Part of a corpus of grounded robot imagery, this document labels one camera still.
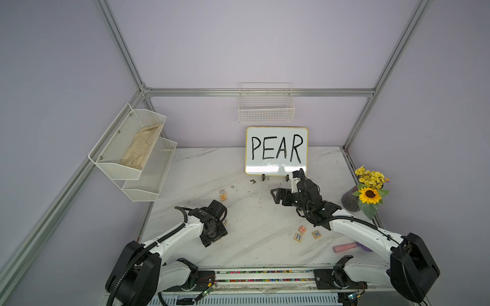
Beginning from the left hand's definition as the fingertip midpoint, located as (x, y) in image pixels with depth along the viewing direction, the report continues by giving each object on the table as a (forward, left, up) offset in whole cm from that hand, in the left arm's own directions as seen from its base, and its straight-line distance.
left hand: (219, 239), depth 84 cm
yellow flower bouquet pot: (+10, -60, +22) cm, 65 cm away
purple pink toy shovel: (-4, -54, +1) cm, 55 cm away
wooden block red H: (+4, -38, 0) cm, 38 cm away
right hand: (+15, -25, +14) cm, 32 cm away
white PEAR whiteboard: (+45, -27, +11) cm, 53 cm away
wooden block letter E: (+21, 0, 0) cm, 21 cm away
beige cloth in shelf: (+24, +33, +29) cm, 50 cm away
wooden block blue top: (+24, +1, +1) cm, 24 cm away
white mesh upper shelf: (+25, +39, +30) cm, 55 cm away
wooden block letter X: (+2, -44, 0) cm, 44 cm away
